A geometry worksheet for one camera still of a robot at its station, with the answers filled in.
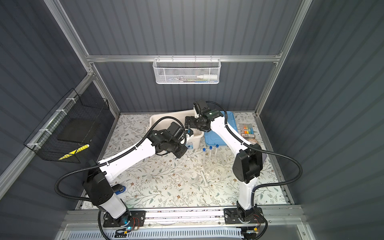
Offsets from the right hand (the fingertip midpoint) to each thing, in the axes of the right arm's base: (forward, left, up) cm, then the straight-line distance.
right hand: (192, 125), depth 87 cm
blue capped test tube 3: (-12, -14, -5) cm, 19 cm away
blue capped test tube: (-14, -6, -5) cm, 16 cm away
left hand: (-14, +4, -4) cm, 15 cm away
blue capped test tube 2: (-13, -10, -6) cm, 17 cm away
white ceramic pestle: (-28, -7, -19) cm, 34 cm away
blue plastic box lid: (+5, -13, -20) cm, 24 cm away
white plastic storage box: (+12, +21, -12) cm, 27 cm away
